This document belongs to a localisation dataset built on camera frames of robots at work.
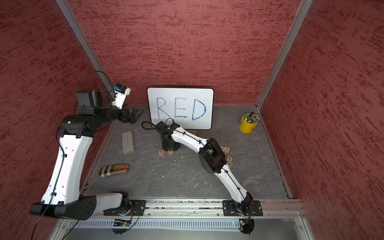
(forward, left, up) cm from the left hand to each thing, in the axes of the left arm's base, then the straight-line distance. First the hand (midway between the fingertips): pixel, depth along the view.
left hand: (133, 110), depth 66 cm
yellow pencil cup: (+16, -64, -34) cm, 75 cm away
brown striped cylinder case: (-14, +18, -35) cm, 42 cm away
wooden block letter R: (-3, -7, -36) cm, 37 cm away
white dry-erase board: (+21, -25, -20) cm, 38 cm away
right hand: (-2, -13, -35) cm, 37 cm away
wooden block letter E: (-3, -13, -36) cm, 39 cm away
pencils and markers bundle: (+19, -66, -27) cm, 74 cm away
